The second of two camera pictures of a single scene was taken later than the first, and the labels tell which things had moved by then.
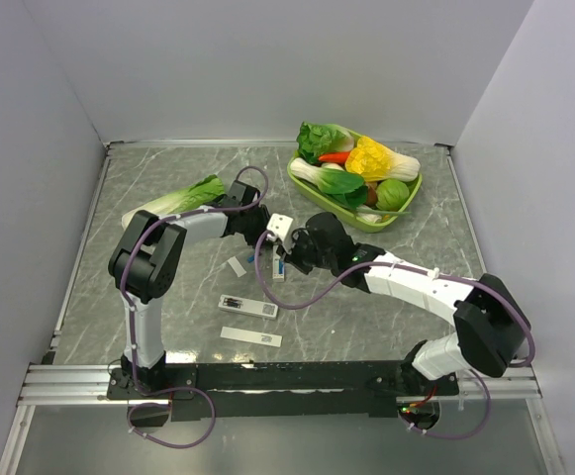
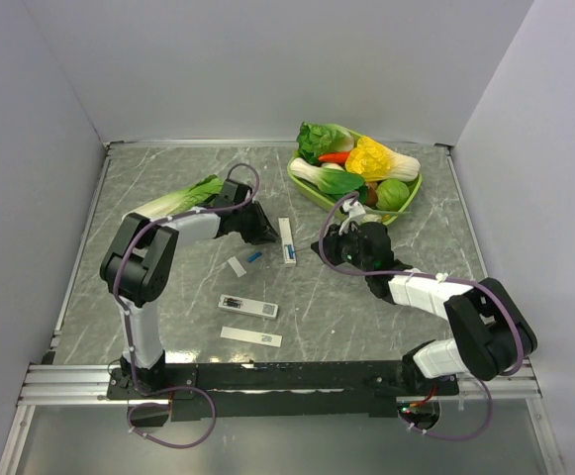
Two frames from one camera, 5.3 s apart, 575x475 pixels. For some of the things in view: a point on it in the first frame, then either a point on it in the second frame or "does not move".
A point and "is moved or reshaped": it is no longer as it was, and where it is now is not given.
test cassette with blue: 278,265 is moved or reshaped
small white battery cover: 237,266 does not move
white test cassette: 248,307 does not move
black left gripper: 263,214 does not move
